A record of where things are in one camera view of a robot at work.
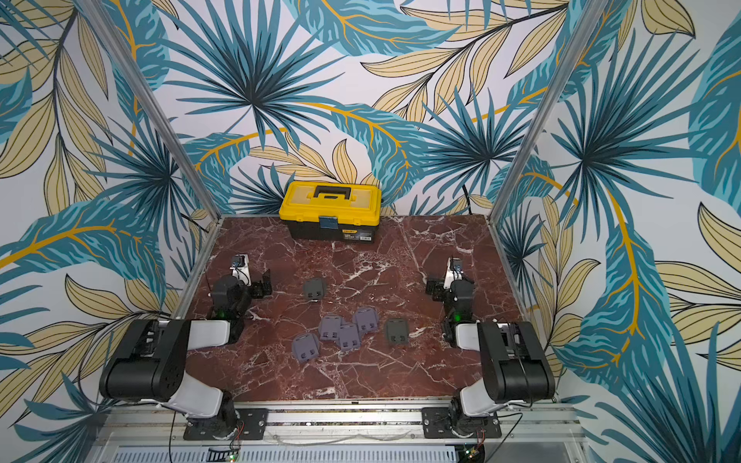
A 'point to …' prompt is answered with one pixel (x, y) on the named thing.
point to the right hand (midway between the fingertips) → (449, 273)
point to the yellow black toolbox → (332, 212)
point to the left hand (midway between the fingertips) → (254, 273)
